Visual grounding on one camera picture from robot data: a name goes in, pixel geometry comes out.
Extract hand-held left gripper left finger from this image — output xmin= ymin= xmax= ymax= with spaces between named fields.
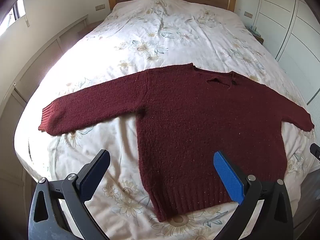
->
xmin=28 ymin=149 xmax=111 ymax=240

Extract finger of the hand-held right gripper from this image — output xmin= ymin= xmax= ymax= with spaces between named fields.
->
xmin=309 ymin=143 xmax=320 ymax=167

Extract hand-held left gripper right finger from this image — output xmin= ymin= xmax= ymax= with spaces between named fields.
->
xmin=213 ymin=151 xmax=294 ymax=240

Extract dark red knit sweater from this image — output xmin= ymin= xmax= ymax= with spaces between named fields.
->
xmin=38 ymin=62 xmax=315 ymax=222

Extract white wardrobe doors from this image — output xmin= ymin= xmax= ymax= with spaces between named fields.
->
xmin=251 ymin=0 xmax=320 ymax=110

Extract wooden nightstand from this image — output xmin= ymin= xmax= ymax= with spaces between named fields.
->
xmin=246 ymin=25 xmax=265 ymax=45

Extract white window bench cabinet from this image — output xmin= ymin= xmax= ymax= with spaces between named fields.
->
xmin=0 ymin=14 xmax=89 ymax=205

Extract white floral bed blanket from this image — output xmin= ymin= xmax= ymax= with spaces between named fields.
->
xmin=14 ymin=0 xmax=318 ymax=240

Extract window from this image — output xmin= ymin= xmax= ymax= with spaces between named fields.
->
xmin=0 ymin=0 xmax=28 ymax=37

